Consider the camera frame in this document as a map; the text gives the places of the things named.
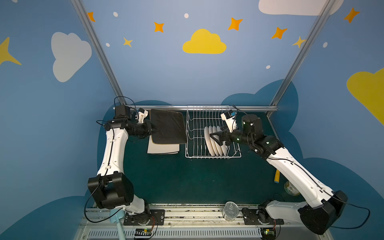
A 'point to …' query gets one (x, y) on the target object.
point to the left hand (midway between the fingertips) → (157, 129)
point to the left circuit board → (143, 233)
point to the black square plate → (171, 125)
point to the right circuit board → (267, 233)
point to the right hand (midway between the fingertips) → (217, 129)
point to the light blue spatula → (115, 215)
